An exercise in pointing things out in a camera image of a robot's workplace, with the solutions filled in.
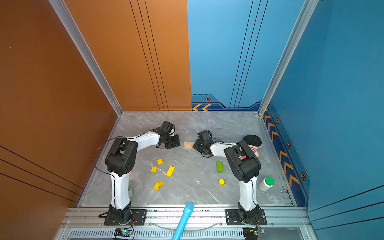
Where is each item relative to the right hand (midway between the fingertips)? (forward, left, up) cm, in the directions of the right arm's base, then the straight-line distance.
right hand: (193, 146), depth 100 cm
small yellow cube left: (-17, +24, +1) cm, 29 cm away
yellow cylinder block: (-25, -16, +1) cm, 30 cm away
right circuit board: (-48, -29, -2) cm, 56 cm away
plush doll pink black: (0, -40, +4) cm, 40 cm away
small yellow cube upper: (-12, +20, +1) cm, 24 cm away
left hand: (+2, +8, +1) cm, 8 cm away
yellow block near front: (-26, +19, +1) cm, 33 cm away
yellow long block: (-18, +13, 0) cm, 22 cm away
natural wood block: (0, +3, +1) cm, 3 cm away
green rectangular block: (-15, -16, 0) cm, 22 cm away
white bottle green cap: (-28, -38, +7) cm, 48 cm away
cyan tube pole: (-38, +2, +3) cm, 39 cm away
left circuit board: (-47, +32, -1) cm, 57 cm away
